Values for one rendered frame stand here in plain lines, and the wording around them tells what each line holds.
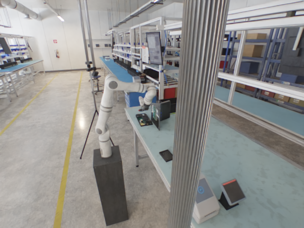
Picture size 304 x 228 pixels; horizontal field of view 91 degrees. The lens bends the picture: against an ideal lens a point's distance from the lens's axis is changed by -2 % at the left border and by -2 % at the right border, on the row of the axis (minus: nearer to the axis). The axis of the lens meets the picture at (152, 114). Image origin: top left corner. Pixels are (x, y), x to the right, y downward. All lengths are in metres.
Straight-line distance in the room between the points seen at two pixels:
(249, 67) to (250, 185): 4.40
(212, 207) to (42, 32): 12.61
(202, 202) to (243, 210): 0.25
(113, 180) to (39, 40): 11.87
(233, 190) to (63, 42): 12.35
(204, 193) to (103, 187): 0.99
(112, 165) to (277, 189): 1.17
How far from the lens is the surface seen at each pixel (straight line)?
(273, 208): 1.13
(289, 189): 1.28
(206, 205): 0.88
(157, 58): 2.73
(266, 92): 4.96
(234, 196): 0.95
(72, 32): 12.55
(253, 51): 5.24
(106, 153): 1.44
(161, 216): 2.08
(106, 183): 1.58
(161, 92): 3.19
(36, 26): 12.86
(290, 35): 2.72
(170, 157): 1.20
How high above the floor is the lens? 1.78
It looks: 25 degrees down
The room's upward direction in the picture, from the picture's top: straight up
